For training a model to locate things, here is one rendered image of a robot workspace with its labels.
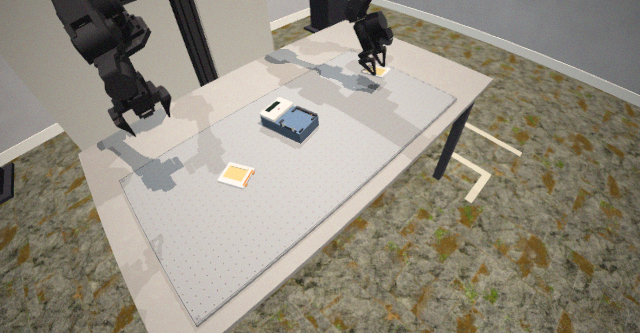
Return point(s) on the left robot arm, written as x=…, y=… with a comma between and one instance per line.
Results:
x=374, y=23

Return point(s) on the white cassette with yellow panel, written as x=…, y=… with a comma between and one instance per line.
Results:
x=380, y=71
x=235, y=176

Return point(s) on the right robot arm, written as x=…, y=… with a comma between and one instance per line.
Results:
x=98, y=34

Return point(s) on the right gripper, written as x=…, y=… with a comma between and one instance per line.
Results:
x=119, y=109

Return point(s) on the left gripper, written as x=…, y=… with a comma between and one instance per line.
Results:
x=379, y=49

